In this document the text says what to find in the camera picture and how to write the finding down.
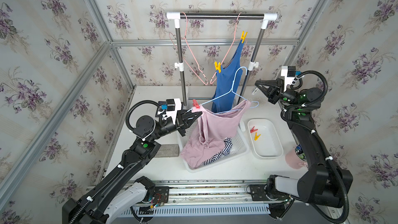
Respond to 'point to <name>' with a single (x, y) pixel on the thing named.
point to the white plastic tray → (266, 142)
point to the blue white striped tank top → (225, 152)
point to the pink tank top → (207, 138)
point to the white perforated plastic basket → (240, 148)
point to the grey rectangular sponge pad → (168, 150)
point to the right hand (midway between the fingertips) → (259, 85)
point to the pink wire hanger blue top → (228, 50)
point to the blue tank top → (228, 80)
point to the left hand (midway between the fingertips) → (201, 113)
